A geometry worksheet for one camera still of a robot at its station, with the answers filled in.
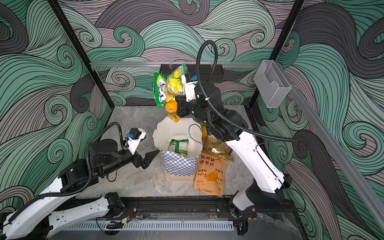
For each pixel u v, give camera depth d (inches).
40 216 15.7
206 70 37.3
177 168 27.7
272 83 31.2
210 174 32.1
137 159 20.2
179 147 36.8
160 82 21.4
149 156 20.4
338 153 19.8
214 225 27.5
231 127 14.7
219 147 34.3
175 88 20.1
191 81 17.7
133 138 18.9
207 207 29.7
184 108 19.1
